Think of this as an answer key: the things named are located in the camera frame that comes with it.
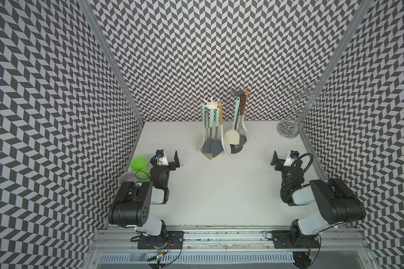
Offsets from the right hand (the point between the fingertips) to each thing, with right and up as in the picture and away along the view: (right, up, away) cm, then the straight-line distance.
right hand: (283, 155), depth 89 cm
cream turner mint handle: (-27, +10, +3) cm, 29 cm away
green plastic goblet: (-75, -5, -3) cm, 76 cm away
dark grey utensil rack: (-24, +3, +8) cm, 26 cm away
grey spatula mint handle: (-35, +5, 0) cm, 36 cm away
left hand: (-62, +2, +1) cm, 62 cm away
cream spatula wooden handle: (-33, +13, -8) cm, 37 cm away
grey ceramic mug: (-79, -10, -9) cm, 80 cm away
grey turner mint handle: (-40, +5, -2) cm, 41 cm away
